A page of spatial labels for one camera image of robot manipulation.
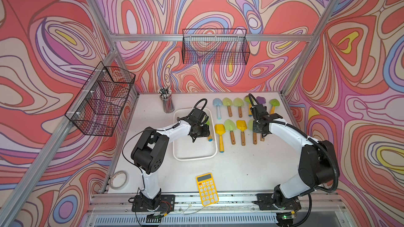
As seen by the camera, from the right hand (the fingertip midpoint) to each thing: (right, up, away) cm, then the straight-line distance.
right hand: (263, 131), depth 89 cm
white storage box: (-36, -10, -1) cm, 37 cm away
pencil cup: (-59, +23, +7) cm, 63 cm away
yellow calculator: (-33, -27, -13) cm, 44 cm away
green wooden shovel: (-9, +18, +23) cm, 30 cm away
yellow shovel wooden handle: (-10, +2, +10) cm, 14 cm away
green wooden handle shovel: (-17, +2, +12) cm, 21 cm away
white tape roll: (-79, -24, -9) cm, 83 cm away
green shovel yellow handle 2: (-31, -4, +4) cm, 31 cm away
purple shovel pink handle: (+9, +20, +28) cm, 36 cm away
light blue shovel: (-24, +18, +23) cm, 38 cm away
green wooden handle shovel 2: (-2, -4, -3) cm, 5 cm away
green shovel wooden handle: (-17, +18, +23) cm, 34 cm away
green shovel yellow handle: (+16, +18, +22) cm, 33 cm away
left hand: (-31, -2, +4) cm, 32 cm away
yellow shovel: (-24, 0, +7) cm, 25 cm away
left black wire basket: (-88, +15, -11) cm, 90 cm away
